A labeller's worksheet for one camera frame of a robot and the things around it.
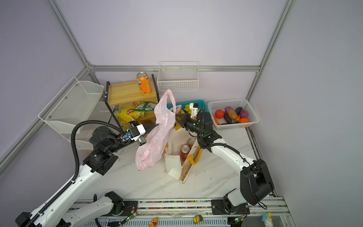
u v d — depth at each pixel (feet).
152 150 1.94
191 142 2.89
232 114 3.55
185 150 2.75
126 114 2.80
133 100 2.56
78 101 2.76
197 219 2.25
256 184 1.39
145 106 2.97
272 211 2.40
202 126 1.88
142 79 2.44
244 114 3.53
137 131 1.46
